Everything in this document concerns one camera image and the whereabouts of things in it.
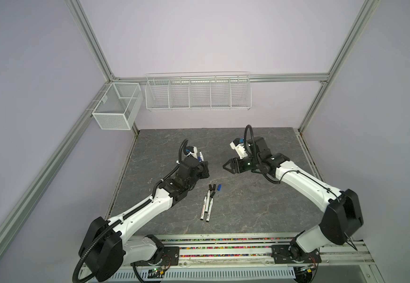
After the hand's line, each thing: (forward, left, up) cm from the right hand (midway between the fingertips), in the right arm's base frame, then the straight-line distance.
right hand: (227, 167), depth 81 cm
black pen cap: (-1, +8, -18) cm, 20 cm away
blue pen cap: (-1, +4, -18) cm, 19 cm away
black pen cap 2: (-6, +7, -18) cm, 20 cm away
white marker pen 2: (-13, +12, -18) cm, 25 cm away
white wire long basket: (+43, +15, +13) cm, 47 cm away
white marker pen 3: (-14, +9, -18) cm, 24 cm away
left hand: (0, +9, +2) cm, 9 cm away
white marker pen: (-9, +10, -18) cm, 22 cm away
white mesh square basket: (+39, +62, +7) cm, 73 cm away
